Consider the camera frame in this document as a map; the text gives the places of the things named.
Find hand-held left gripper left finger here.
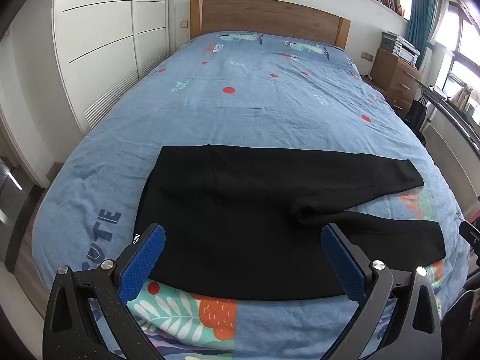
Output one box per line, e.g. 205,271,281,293
42,223,166,360

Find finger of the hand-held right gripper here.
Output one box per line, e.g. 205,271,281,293
459,220,480,249

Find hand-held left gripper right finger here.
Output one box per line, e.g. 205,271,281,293
320,223,442,360

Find black pants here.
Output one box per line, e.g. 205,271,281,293
133,144,447,302

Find desk with black edge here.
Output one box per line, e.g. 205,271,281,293
418,79,480,151

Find black bag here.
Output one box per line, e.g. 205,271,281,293
403,99,428,136

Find dark glossy cabinet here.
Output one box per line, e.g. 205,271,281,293
0,155,57,274

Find wooden dresser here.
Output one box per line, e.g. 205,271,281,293
369,49,422,119

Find blue printed bedsheet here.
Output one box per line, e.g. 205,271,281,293
32,30,469,360

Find window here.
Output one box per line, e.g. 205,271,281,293
431,4,480,94

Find white printer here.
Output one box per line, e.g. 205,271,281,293
379,32,421,64

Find long teal curtain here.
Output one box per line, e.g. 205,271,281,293
407,0,437,70

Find white wardrobe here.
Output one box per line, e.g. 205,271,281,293
52,0,169,136

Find wooden headboard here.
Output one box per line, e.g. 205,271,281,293
189,0,351,50

